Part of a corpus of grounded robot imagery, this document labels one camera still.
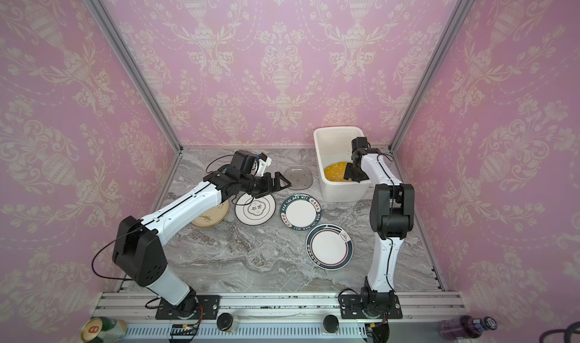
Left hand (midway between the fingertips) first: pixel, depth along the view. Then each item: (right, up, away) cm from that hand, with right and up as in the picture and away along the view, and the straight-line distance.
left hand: (284, 188), depth 80 cm
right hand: (+31, +4, +19) cm, 36 cm away
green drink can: (-49, -38, -18) cm, 64 cm away
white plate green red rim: (+17, -23, +7) cm, 30 cm away
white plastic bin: (+24, +16, +35) cm, 45 cm away
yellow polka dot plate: (+23, +6, +28) cm, 37 cm away
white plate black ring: (-13, -12, +17) cm, 24 cm away
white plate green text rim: (+6, -12, +17) cm, 21 cm away
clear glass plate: (+6, +2, +29) cm, 30 cm away
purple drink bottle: (+53, -38, -17) cm, 67 cm away
